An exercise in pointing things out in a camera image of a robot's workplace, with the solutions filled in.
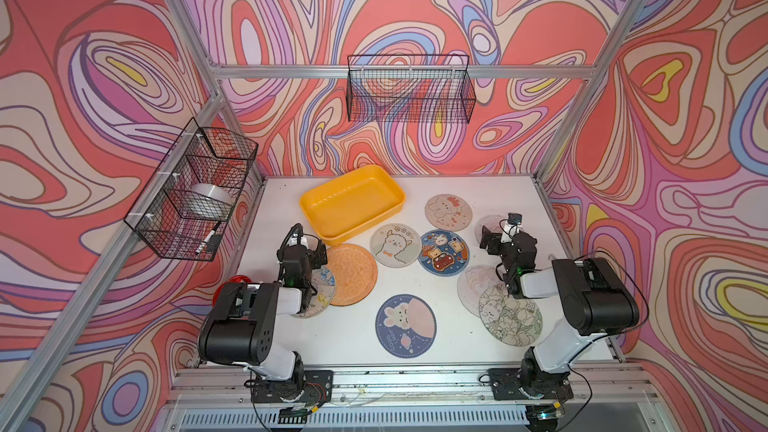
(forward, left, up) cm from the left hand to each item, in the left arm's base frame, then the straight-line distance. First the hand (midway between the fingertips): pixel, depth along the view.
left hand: (307, 243), depth 93 cm
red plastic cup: (-16, +16, +7) cm, 24 cm away
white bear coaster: (+3, -28, -6) cm, 29 cm away
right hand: (+4, -62, 0) cm, 62 cm away
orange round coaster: (-8, -15, -6) cm, 18 cm away
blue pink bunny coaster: (-23, -31, -7) cm, 39 cm away
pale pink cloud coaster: (-10, -52, -5) cm, 53 cm away
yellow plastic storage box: (+21, -10, -6) cm, 24 cm away
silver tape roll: (-6, +17, +27) cm, 32 cm away
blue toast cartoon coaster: (0, -45, -6) cm, 45 cm away
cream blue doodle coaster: (-10, -6, -6) cm, 13 cm away
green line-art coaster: (-22, -62, -7) cm, 66 cm away
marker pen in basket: (-11, +19, +19) cm, 29 cm away
